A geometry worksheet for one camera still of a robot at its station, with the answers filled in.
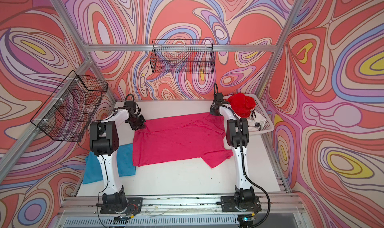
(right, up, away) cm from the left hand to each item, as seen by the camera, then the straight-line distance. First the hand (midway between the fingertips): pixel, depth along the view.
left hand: (148, 123), depth 105 cm
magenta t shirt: (+24, -9, -7) cm, 26 cm away
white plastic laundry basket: (+81, -1, -9) cm, 82 cm away
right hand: (+50, +7, +8) cm, 52 cm away
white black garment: (+75, +3, -7) cm, 76 cm away
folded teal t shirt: (-25, -26, -22) cm, 42 cm away
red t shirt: (+68, +14, +4) cm, 69 cm away
